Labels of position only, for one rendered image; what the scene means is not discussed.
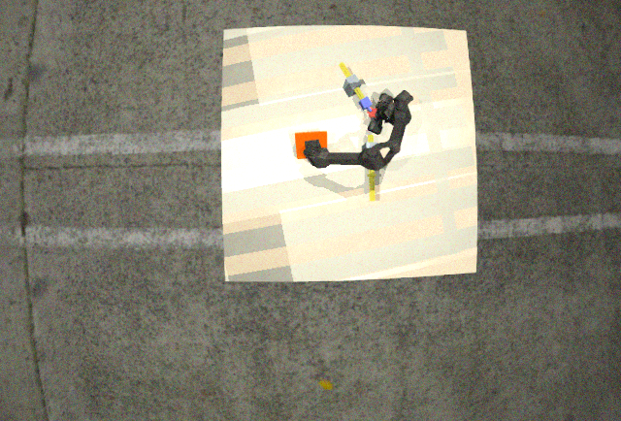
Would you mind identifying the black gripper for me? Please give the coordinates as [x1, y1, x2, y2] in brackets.
[368, 93, 394, 135]

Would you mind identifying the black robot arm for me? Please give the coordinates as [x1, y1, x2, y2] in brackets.
[303, 90, 413, 171]

